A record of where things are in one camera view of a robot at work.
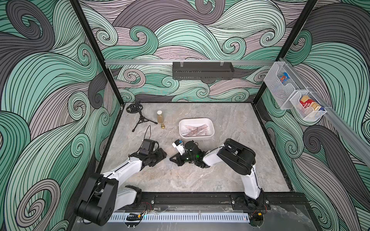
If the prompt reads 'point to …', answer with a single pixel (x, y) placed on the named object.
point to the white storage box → (196, 122)
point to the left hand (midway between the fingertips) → (164, 154)
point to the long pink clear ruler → (194, 128)
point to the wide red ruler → (201, 127)
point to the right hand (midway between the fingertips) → (171, 158)
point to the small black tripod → (135, 108)
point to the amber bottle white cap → (160, 116)
